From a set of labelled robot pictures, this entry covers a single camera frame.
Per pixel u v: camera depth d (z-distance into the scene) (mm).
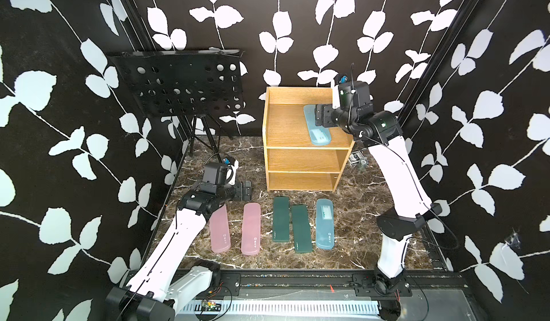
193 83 752
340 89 494
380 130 444
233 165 694
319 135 758
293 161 882
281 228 878
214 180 563
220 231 866
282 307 701
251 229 863
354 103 485
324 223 884
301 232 855
